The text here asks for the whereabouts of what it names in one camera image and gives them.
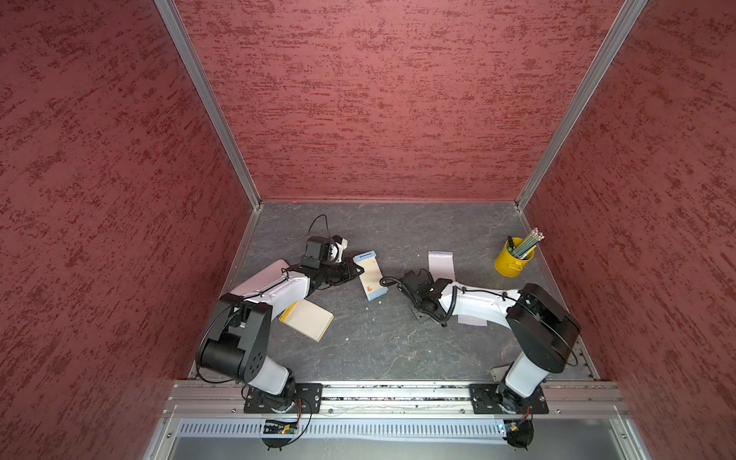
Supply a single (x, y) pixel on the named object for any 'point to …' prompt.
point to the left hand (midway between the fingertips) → (362, 275)
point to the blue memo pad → (371, 276)
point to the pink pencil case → (261, 277)
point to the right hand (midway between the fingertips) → (427, 311)
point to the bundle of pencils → (531, 240)
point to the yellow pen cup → (509, 265)
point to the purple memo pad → (442, 264)
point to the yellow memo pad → (307, 318)
